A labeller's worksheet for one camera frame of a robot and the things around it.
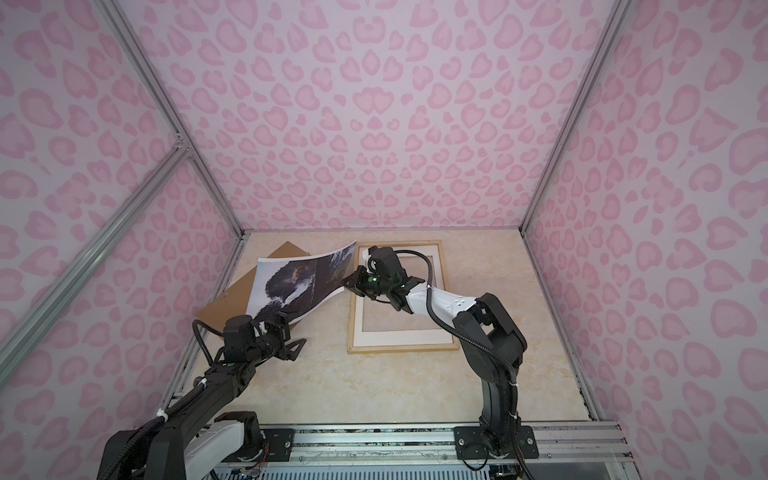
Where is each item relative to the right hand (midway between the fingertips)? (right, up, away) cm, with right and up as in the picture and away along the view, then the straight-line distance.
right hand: (341, 280), depth 84 cm
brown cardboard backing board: (-39, -9, +17) cm, 43 cm away
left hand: (-10, -10, 0) cm, 14 cm away
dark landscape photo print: (-19, -3, +20) cm, 27 cm away
